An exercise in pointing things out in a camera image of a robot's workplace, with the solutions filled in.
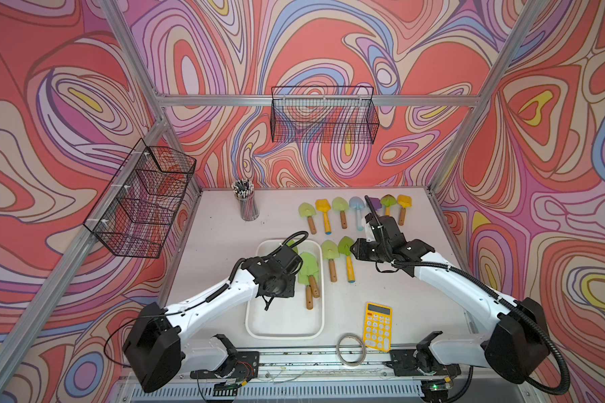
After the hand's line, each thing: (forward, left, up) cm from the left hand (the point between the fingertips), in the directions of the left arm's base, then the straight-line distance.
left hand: (292, 290), depth 80 cm
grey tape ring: (-17, -15, -8) cm, 24 cm away
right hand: (+10, -21, +5) cm, 23 cm away
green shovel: (+44, -42, -5) cm, 61 cm away
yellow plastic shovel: (+41, -13, -4) cm, 43 cm away
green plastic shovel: (+3, 0, +23) cm, 23 cm away
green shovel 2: (+18, -14, -6) cm, 24 cm away
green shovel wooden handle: (+40, -5, -6) cm, 41 cm away
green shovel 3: (+13, -6, -7) cm, 15 cm away
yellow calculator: (-9, -28, -7) cm, 30 cm away
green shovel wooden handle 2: (+44, -21, -7) cm, 49 cm away
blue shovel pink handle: (+44, -29, -6) cm, 53 cm away
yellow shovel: (+46, -50, -7) cm, 68 cm away
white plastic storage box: (-6, +1, -10) cm, 12 cm away
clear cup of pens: (+36, +20, +10) cm, 42 cm away
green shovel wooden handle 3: (+7, -4, -7) cm, 11 cm away
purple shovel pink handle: (+46, -37, -8) cm, 60 cm away
